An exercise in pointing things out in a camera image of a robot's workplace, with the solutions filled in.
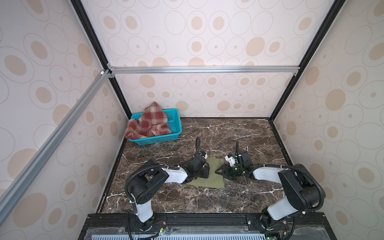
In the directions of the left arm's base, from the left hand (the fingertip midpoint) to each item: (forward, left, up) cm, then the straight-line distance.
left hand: (214, 170), depth 89 cm
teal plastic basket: (+39, +28, -3) cm, 48 cm away
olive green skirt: (-6, 0, -1) cm, 6 cm away
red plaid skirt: (+36, +43, +2) cm, 56 cm away
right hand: (-2, -3, -1) cm, 4 cm away
